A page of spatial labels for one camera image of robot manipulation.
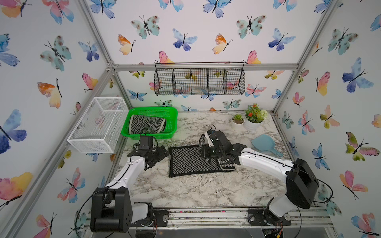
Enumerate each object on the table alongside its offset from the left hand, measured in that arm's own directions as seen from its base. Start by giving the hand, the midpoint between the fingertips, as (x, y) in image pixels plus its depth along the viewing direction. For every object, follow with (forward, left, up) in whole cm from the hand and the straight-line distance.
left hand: (166, 153), depth 88 cm
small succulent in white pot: (+24, -47, -1) cm, 53 cm away
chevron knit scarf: (+21, +18, +2) cm, 28 cm away
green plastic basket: (+36, +1, -4) cm, 37 cm away
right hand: (-3, -20, +7) cm, 21 cm away
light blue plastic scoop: (+11, -65, -8) cm, 67 cm away
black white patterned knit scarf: (-1, -14, -8) cm, 16 cm away
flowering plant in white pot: (+22, -57, +6) cm, 61 cm away
